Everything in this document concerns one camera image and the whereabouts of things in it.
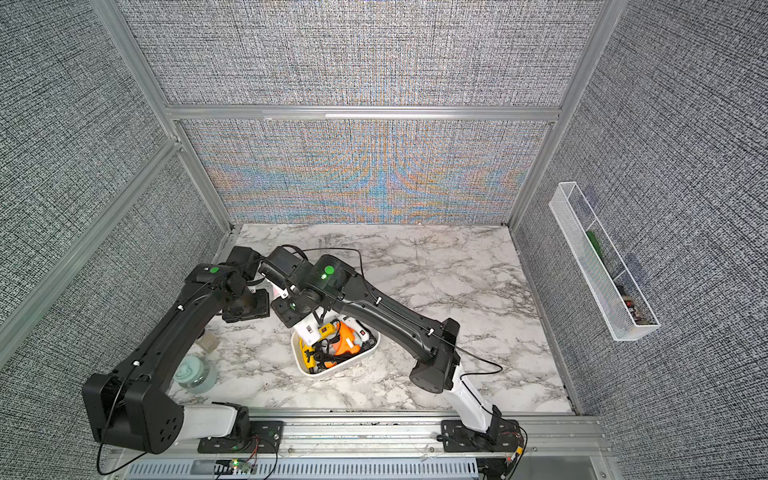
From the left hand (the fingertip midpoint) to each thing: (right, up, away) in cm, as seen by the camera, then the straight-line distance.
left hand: (262, 309), depth 80 cm
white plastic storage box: (+11, -15, -1) cm, 19 cm away
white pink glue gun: (+16, -2, -13) cm, 21 cm away
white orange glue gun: (+26, -8, +7) cm, 28 cm away
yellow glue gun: (+12, -13, +4) cm, 18 cm away
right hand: (+10, +4, -12) cm, 16 cm away
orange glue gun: (+22, -10, +5) cm, 24 cm away
